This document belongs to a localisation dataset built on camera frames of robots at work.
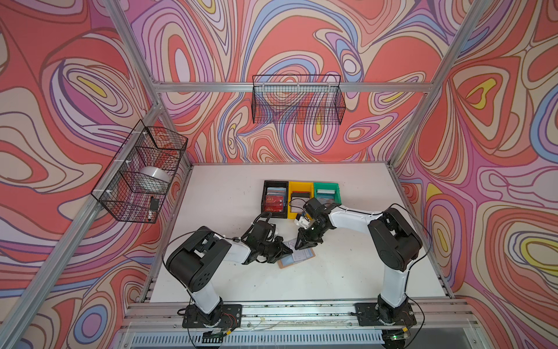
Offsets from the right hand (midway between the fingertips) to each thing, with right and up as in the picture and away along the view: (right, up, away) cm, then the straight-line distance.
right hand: (300, 252), depth 87 cm
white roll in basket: (-50, +30, -17) cm, 61 cm away
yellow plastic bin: (0, +27, +14) cm, 31 cm away
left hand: (-2, 0, -2) cm, 3 cm away
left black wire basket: (-58, +28, -14) cm, 66 cm away
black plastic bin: (-13, +28, +15) cm, 34 cm away
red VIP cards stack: (-11, +21, +15) cm, 27 cm away
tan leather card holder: (-5, -3, -2) cm, 6 cm away
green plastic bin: (+14, +24, +14) cm, 31 cm away
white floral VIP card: (-2, 0, -1) cm, 2 cm away
